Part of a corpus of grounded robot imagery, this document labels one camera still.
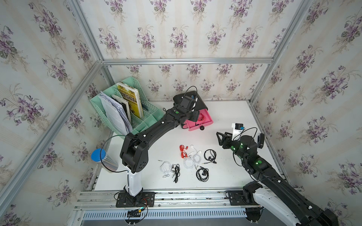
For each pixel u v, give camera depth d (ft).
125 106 2.98
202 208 2.35
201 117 3.06
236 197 2.40
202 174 2.69
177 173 2.69
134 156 1.55
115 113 2.51
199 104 3.17
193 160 2.84
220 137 2.40
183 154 2.94
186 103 2.11
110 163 2.47
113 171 1.51
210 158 2.89
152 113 3.63
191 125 2.92
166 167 2.77
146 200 2.36
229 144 2.24
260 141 3.05
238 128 2.17
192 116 2.55
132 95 3.00
